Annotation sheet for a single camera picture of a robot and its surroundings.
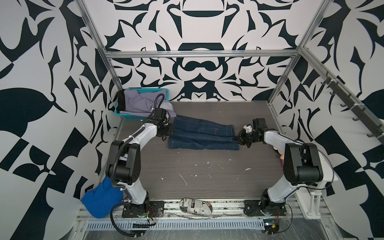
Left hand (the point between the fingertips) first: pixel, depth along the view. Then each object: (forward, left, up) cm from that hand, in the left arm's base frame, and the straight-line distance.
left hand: (170, 127), depth 93 cm
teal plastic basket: (+13, +27, -5) cm, 30 cm away
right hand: (-7, -39, -2) cm, 39 cm away
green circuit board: (-51, -49, -11) cm, 71 cm away
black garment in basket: (+24, +38, -4) cm, 45 cm away
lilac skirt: (+26, +21, -5) cm, 34 cm away
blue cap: (-38, +33, -6) cm, 51 cm away
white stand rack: (-43, -67, -3) cm, 79 cm away
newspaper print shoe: (-42, -14, -6) cm, 45 cm away
